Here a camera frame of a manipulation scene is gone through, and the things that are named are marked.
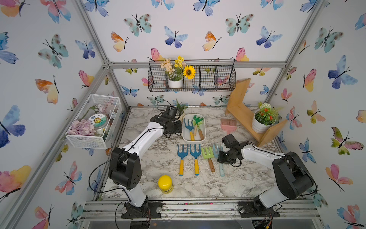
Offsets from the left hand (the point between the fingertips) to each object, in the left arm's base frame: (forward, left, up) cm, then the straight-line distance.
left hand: (181, 127), depth 88 cm
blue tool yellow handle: (-10, 0, -16) cm, 19 cm away
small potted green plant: (+23, +1, -6) cm, 24 cm away
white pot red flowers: (+1, -49, +7) cm, 49 cm away
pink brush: (+14, -36, -17) cm, 42 cm away
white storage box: (+10, -15, -14) cm, 23 cm away
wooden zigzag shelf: (+18, -46, -10) cm, 51 cm away
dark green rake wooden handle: (+16, -11, -12) cm, 23 cm away
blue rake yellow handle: (+12, -6, -16) cm, 21 cm away
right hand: (-14, -24, -15) cm, 32 cm away
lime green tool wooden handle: (+14, -13, -15) cm, 24 cm away
